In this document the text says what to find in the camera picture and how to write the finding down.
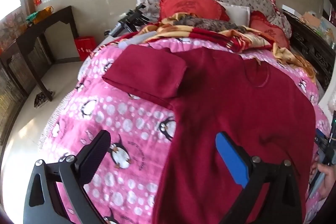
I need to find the green bundle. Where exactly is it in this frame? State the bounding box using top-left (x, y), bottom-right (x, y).
top-left (26, 11), bottom-right (40, 22)

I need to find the pink penguin print blanket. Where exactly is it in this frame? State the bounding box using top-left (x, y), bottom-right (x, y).
top-left (39, 36), bottom-right (332, 224)

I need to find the dark patterned cloth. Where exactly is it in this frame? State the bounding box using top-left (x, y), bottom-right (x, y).
top-left (175, 15), bottom-right (248, 34)

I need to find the red bag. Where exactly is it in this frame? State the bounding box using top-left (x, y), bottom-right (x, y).
top-left (74, 36), bottom-right (97, 61)

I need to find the person's right hand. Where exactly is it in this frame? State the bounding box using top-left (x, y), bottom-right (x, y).
top-left (311, 154), bottom-right (336, 199)

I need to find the dark red sweater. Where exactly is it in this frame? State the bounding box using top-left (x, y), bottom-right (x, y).
top-left (152, 46), bottom-right (317, 224)

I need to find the black folding equipment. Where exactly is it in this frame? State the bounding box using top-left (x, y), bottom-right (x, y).
top-left (105, 4), bottom-right (153, 37)

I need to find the cardboard box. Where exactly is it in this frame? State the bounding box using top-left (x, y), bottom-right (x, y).
top-left (301, 11), bottom-right (323, 28)

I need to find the yellow bag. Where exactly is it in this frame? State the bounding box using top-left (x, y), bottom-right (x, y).
top-left (33, 6), bottom-right (54, 24)

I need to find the small dark patterned object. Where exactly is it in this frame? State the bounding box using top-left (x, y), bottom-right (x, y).
top-left (34, 91), bottom-right (54, 108)

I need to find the dark wooden table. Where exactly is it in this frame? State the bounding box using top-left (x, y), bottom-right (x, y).
top-left (0, 6), bottom-right (79, 102)

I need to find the white pillow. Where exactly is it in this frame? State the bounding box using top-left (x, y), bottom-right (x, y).
top-left (218, 2), bottom-right (251, 28)

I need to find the carved dark wooden furniture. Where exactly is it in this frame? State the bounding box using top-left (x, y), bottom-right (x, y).
top-left (282, 10), bottom-right (336, 90)

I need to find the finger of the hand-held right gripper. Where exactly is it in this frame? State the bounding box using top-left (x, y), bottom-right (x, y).
top-left (314, 128), bottom-right (328, 146)

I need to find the orange and red patterned blanket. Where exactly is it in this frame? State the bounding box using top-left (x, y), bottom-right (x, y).
top-left (131, 13), bottom-right (318, 83)

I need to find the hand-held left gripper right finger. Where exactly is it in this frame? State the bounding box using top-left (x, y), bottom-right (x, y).
top-left (215, 132), bottom-right (306, 224)

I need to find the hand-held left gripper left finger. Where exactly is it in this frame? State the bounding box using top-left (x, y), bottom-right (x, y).
top-left (23, 130), bottom-right (111, 224)

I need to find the folded dark red garment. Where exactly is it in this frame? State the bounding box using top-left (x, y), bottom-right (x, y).
top-left (102, 45), bottom-right (187, 107)

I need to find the red printed cloth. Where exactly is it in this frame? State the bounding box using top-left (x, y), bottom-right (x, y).
top-left (265, 0), bottom-right (279, 14)

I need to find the wooden lattice cabinet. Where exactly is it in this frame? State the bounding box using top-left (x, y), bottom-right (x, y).
top-left (0, 38), bottom-right (51, 140)

